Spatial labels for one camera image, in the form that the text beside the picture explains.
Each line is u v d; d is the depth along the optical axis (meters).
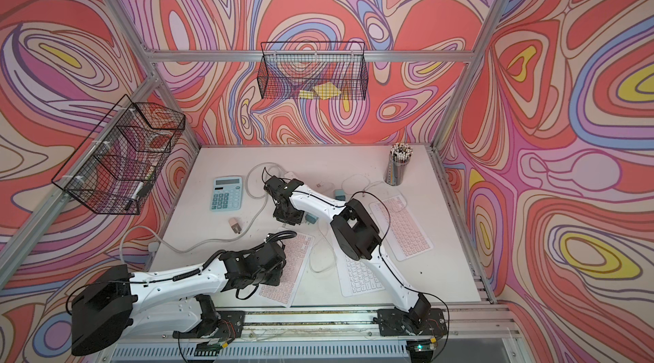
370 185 1.05
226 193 1.01
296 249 0.88
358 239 0.58
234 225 0.91
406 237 0.91
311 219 0.93
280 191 0.78
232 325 0.72
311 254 0.88
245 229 0.93
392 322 0.73
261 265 0.63
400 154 0.93
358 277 0.82
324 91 0.91
